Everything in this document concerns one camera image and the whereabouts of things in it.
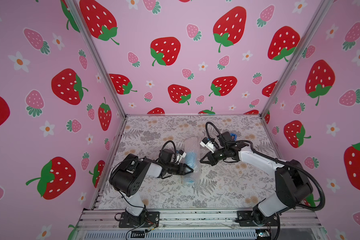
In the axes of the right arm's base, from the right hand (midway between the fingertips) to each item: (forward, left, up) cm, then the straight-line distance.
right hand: (199, 164), depth 81 cm
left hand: (-1, +4, -9) cm, 10 cm away
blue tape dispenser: (+27, -25, -7) cm, 37 cm away
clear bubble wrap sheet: (+5, +4, -4) cm, 8 cm away
